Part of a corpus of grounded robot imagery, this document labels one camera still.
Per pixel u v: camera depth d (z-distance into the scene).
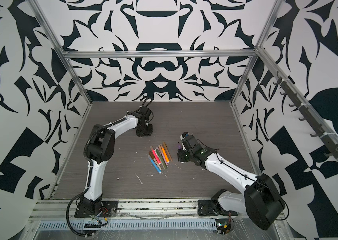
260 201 0.40
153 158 0.91
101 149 0.57
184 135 0.78
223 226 0.71
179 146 0.85
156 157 0.91
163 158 0.90
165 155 0.91
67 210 0.69
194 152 0.64
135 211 0.75
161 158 0.91
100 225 0.72
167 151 0.94
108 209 0.73
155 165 0.88
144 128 0.87
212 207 0.67
